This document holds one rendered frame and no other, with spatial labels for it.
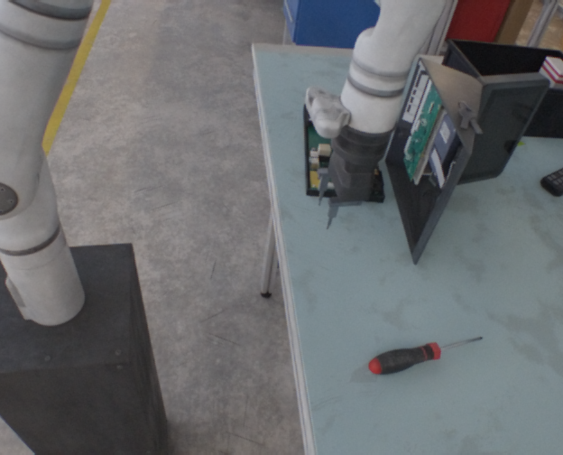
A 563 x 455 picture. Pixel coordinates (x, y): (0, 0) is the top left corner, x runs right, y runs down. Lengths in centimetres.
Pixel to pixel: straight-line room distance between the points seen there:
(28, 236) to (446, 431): 56
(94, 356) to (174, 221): 139
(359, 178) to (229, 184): 168
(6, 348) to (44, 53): 48
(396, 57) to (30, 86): 37
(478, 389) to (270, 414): 107
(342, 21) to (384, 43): 180
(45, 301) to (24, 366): 10
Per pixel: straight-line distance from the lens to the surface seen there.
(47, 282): 72
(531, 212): 91
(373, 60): 54
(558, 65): 122
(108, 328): 78
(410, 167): 78
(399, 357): 58
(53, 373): 79
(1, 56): 49
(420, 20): 52
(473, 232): 81
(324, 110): 57
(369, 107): 56
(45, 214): 67
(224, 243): 201
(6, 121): 53
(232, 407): 162
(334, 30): 233
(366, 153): 60
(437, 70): 75
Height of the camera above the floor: 150
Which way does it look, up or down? 46 degrees down
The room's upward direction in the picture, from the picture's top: 9 degrees clockwise
